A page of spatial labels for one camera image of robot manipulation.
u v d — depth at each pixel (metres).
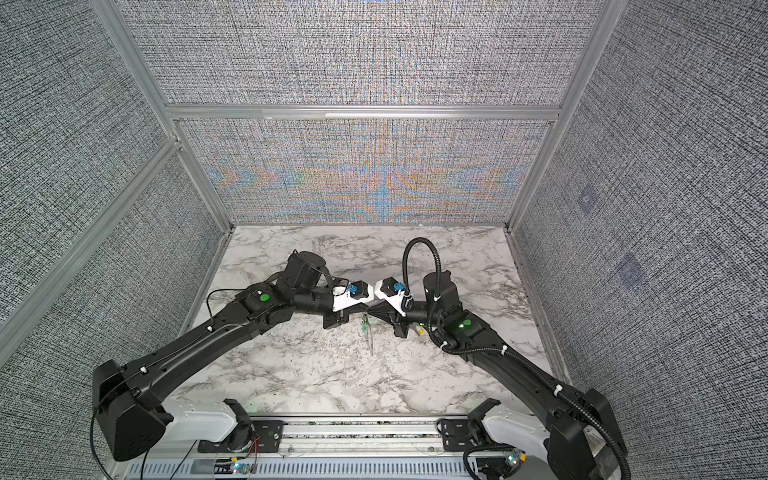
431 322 0.59
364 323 0.76
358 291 0.58
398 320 0.64
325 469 0.70
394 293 0.61
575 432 0.39
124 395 0.39
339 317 0.62
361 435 0.75
